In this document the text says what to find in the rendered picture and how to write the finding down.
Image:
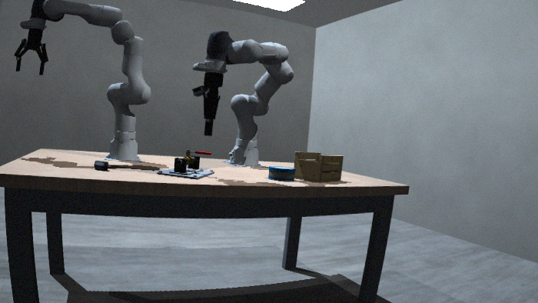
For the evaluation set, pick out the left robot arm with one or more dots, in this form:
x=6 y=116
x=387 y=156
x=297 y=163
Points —
x=222 y=51

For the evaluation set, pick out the blue round tin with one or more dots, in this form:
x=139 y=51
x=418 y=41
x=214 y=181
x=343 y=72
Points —
x=281 y=173

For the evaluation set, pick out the brown wooden crate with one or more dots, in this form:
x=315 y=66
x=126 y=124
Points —
x=317 y=170

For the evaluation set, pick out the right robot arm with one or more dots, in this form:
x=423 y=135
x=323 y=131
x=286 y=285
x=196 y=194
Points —
x=121 y=95

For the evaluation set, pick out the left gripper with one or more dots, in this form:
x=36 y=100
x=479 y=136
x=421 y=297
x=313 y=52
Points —
x=211 y=80

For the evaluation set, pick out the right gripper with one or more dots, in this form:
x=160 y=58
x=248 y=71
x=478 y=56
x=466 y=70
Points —
x=33 y=43

